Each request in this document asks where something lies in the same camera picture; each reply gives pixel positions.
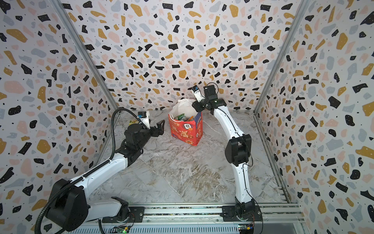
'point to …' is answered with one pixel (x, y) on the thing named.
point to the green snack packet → (182, 117)
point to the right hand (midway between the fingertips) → (196, 102)
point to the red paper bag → (189, 132)
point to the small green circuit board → (122, 229)
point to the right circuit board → (246, 228)
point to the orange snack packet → (190, 118)
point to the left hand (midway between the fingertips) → (158, 120)
